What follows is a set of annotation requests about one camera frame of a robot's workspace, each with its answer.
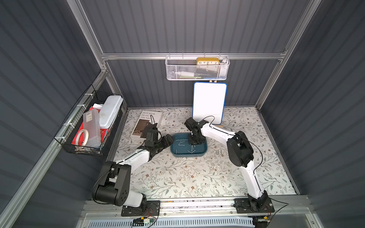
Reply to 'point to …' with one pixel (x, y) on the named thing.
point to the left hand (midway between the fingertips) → (172, 140)
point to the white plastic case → (109, 109)
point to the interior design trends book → (145, 118)
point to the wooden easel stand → (220, 126)
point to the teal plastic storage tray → (181, 147)
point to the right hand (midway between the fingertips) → (195, 141)
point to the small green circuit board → (140, 221)
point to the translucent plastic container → (91, 124)
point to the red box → (104, 132)
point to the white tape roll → (86, 137)
